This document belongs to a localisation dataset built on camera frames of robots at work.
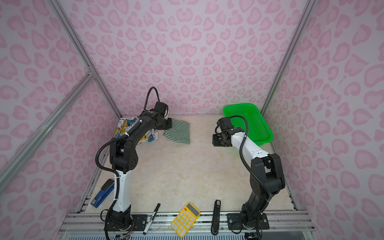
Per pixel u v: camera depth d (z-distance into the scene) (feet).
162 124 2.77
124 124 3.60
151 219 2.41
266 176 1.52
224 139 2.26
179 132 3.35
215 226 2.23
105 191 2.70
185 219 2.40
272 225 2.37
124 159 1.91
